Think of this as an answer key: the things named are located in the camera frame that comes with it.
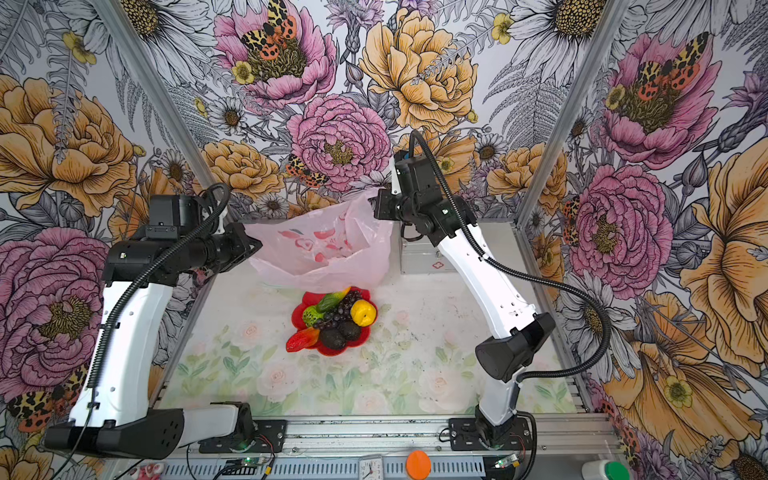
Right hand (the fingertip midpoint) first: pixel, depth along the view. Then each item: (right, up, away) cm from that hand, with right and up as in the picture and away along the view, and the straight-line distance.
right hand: (378, 210), depth 72 cm
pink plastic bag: (-12, -9, +20) cm, 25 cm away
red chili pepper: (-21, -33, +9) cm, 40 cm away
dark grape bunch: (-12, -28, +18) cm, 35 cm away
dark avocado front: (-13, -34, +13) cm, 39 cm away
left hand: (-25, -10, -5) cm, 28 cm away
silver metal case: (+13, -12, +25) cm, 31 cm away
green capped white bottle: (+47, -55, -9) cm, 73 cm away
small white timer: (-1, -59, -3) cm, 59 cm away
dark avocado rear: (-9, -32, +15) cm, 36 cm away
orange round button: (+9, -54, -9) cm, 55 cm away
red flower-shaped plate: (-22, -25, +25) cm, 42 cm away
